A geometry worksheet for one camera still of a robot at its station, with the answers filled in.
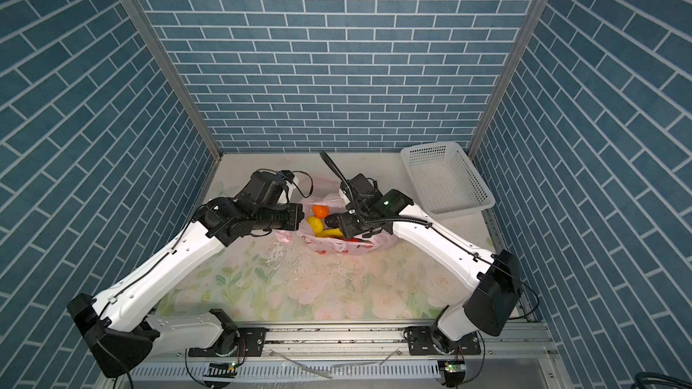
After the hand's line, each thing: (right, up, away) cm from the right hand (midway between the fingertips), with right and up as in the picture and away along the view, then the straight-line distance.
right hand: (350, 224), depth 78 cm
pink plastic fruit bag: (-6, +8, 0) cm, 10 cm away
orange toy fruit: (-11, +2, +15) cm, 19 cm away
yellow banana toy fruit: (-11, -4, +13) cm, 18 cm away
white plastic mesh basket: (+39, +12, +37) cm, 55 cm away
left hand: (-10, +3, -5) cm, 12 cm away
